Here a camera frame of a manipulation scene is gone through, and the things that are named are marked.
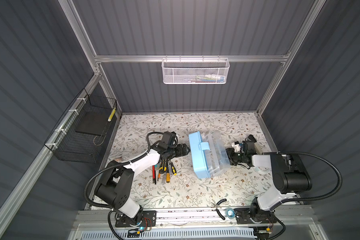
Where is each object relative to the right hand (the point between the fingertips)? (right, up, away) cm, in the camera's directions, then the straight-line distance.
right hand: (222, 156), depth 94 cm
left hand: (-24, +4, -6) cm, 25 cm away
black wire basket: (-75, +14, -22) cm, 80 cm away
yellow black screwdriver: (-31, -7, -5) cm, 32 cm away
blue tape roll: (-1, -25, -19) cm, 31 cm away
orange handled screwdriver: (-34, -10, -7) cm, 36 cm away
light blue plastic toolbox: (-10, +4, -13) cm, 17 cm away
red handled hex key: (-42, -10, -6) cm, 44 cm away
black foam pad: (-71, +21, -18) cm, 76 cm away
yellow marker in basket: (-65, +25, -13) cm, 71 cm away
